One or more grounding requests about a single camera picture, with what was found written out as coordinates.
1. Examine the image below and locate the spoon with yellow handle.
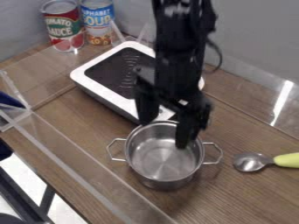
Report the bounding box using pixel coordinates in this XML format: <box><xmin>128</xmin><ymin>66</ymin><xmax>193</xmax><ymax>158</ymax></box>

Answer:
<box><xmin>233</xmin><ymin>152</ymin><xmax>299</xmax><ymax>172</ymax></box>

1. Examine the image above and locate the silver steel pot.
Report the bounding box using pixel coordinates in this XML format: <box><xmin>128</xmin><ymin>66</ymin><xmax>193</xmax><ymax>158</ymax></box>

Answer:
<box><xmin>107</xmin><ymin>121</ymin><xmax>223</xmax><ymax>191</ymax></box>

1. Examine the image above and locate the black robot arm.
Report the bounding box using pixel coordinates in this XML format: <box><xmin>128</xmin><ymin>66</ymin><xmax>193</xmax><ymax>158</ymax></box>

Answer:
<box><xmin>135</xmin><ymin>0</ymin><xmax>218</xmax><ymax>149</ymax></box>

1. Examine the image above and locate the alphabet soup can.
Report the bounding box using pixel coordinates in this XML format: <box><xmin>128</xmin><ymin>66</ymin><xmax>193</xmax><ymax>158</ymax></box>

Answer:
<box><xmin>80</xmin><ymin>0</ymin><xmax>115</xmax><ymax>46</ymax></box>

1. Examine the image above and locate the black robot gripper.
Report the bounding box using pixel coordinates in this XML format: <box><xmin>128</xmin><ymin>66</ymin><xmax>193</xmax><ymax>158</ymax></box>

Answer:
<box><xmin>134</xmin><ymin>55</ymin><xmax>213</xmax><ymax>149</ymax></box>

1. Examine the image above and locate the black table leg frame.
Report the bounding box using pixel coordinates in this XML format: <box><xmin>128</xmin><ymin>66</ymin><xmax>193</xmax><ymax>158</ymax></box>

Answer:
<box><xmin>0</xmin><ymin>167</ymin><xmax>55</xmax><ymax>224</ymax></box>

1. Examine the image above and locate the dark blue object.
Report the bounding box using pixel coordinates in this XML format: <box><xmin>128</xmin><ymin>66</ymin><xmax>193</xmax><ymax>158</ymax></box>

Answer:
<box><xmin>0</xmin><ymin>91</ymin><xmax>24</xmax><ymax>161</ymax></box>

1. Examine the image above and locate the clear acrylic barrier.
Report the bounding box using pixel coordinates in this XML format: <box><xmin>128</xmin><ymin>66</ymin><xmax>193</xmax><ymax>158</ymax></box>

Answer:
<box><xmin>0</xmin><ymin>70</ymin><xmax>178</xmax><ymax>224</ymax></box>

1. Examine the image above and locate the white and black induction stove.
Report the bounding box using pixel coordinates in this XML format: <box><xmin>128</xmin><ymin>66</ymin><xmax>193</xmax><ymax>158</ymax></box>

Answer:
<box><xmin>70</xmin><ymin>40</ymin><xmax>206</xmax><ymax>124</ymax></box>

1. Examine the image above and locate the tomato sauce can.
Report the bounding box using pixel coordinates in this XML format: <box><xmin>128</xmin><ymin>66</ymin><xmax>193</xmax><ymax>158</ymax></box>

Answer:
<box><xmin>42</xmin><ymin>0</ymin><xmax>84</xmax><ymax>52</ymax></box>

